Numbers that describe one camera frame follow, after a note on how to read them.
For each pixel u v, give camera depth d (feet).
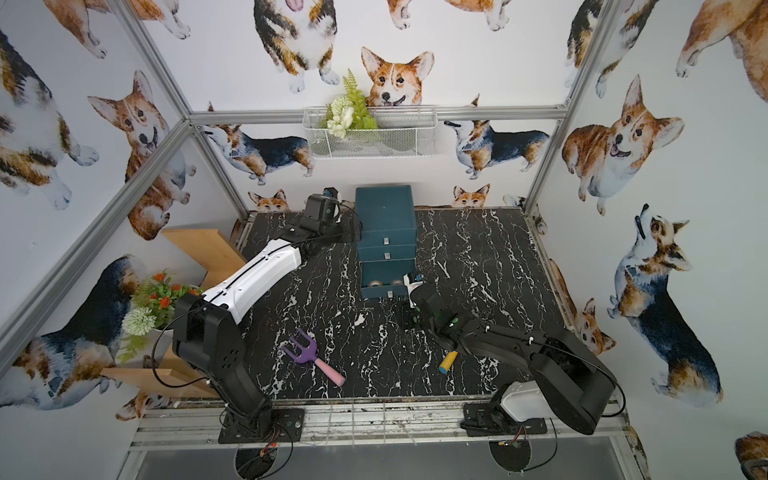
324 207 2.19
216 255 2.84
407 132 3.03
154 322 2.30
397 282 3.26
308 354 2.81
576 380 1.40
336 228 2.52
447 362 2.68
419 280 2.51
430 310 2.15
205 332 1.50
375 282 3.24
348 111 2.56
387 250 3.11
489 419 2.22
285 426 2.41
